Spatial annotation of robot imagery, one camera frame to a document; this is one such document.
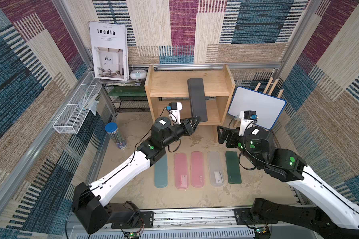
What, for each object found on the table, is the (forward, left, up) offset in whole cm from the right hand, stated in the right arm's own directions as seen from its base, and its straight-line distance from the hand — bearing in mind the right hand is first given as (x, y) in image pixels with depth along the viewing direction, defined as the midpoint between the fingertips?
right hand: (226, 127), depth 62 cm
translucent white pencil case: (-4, -1, -37) cm, 37 cm away
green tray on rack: (+37, +51, -10) cm, 64 cm away
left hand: (+5, +11, 0) cm, 12 cm away
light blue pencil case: (-3, +31, -38) cm, 49 cm away
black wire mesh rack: (+50, +60, -32) cm, 84 cm away
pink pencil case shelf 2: (-2, +9, -37) cm, 39 cm away
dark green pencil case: (-2, -11, -35) cm, 37 cm away
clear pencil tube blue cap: (+14, +58, -18) cm, 62 cm away
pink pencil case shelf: (-2, +19, -39) cm, 43 cm away
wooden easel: (+35, -33, -10) cm, 49 cm away
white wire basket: (+10, +70, -4) cm, 71 cm away
